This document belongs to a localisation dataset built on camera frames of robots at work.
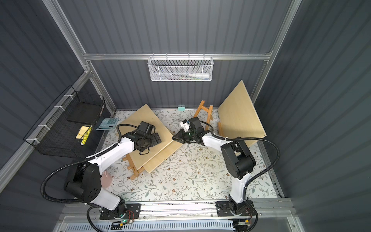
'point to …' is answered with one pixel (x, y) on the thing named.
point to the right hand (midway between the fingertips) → (173, 138)
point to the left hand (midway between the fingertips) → (156, 143)
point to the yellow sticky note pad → (82, 131)
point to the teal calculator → (107, 123)
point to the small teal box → (181, 108)
